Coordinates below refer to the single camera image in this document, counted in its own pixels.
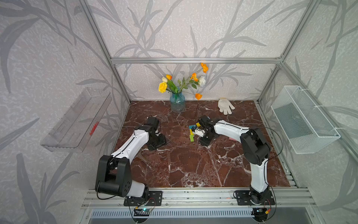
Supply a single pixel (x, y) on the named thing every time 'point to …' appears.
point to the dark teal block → (190, 127)
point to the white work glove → (225, 106)
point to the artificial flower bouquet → (168, 85)
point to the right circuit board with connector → (259, 214)
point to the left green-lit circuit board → (141, 212)
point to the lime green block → (191, 138)
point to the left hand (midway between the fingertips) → (163, 144)
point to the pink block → (232, 139)
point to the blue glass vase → (177, 102)
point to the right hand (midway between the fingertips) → (204, 139)
